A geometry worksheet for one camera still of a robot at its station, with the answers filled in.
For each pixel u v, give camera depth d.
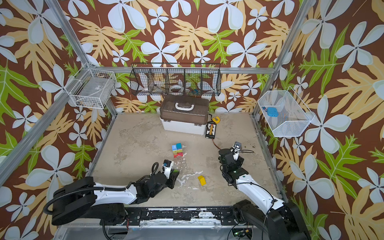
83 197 0.47
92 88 0.86
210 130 1.08
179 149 0.89
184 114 0.93
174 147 0.89
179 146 0.88
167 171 0.73
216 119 1.15
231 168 0.65
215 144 1.02
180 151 0.90
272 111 0.86
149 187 0.64
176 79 0.98
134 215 0.75
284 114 0.84
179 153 0.94
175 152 0.91
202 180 0.86
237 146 0.72
